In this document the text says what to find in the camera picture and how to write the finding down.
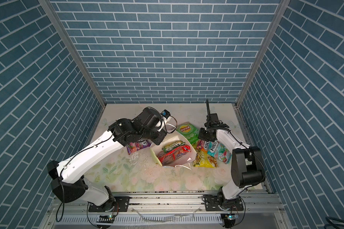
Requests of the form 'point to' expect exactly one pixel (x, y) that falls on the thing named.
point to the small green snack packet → (172, 145)
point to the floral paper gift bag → (183, 160)
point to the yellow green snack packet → (203, 160)
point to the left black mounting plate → (122, 204)
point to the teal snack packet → (216, 150)
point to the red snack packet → (165, 157)
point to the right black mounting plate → (211, 203)
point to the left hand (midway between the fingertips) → (168, 134)
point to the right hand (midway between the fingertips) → (201, 136)
